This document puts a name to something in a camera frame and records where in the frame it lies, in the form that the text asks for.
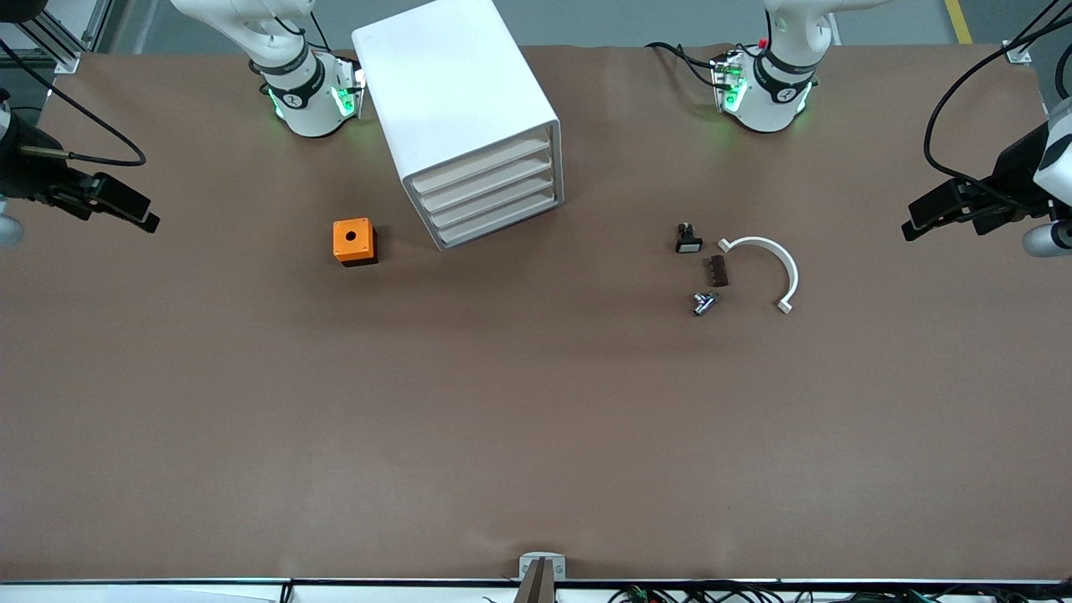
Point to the aluminium frame post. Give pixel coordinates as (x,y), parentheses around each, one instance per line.
(1017,52)
(67,54)

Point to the silver metal fitting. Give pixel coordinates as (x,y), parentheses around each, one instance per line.
(703,303)

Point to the orange button box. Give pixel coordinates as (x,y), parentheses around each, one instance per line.
(352,239)

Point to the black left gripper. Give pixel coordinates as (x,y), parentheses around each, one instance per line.
(1011,174)

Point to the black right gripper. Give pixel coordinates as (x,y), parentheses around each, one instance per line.
(25,174)

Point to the white curved bracket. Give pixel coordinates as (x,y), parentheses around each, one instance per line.
(783,261)

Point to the grey metal bracket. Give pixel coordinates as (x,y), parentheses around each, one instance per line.
(528,565)

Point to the brown terminal block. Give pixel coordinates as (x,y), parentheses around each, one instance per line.
(718,271)

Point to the black white-faced switch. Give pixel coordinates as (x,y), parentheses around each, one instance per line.
(688,241)

